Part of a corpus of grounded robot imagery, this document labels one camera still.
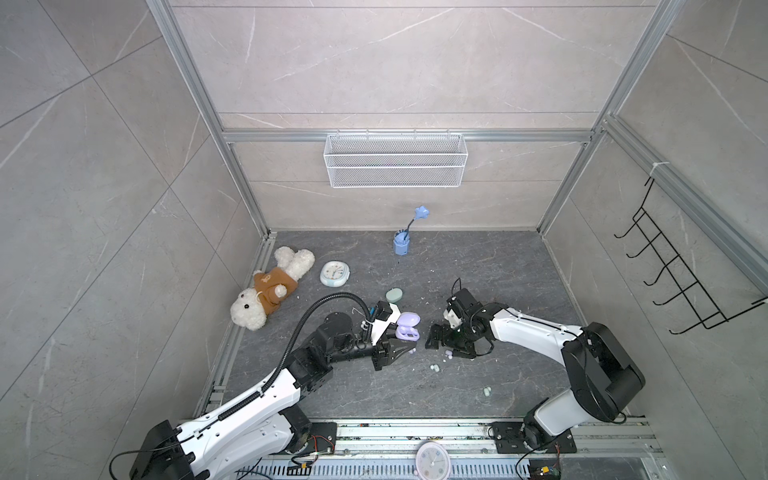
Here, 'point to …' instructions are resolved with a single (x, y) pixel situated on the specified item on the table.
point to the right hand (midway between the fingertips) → (437, 346)
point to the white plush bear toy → (250, 307)
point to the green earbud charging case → (394, 294)
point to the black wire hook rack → (709, 315)
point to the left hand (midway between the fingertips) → (411, 332)
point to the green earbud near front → (487, 390)
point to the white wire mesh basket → (391, 161)
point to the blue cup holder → (401, 244)
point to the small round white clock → (334, 273)
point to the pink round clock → (433, 461)
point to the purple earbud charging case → (406, 329)
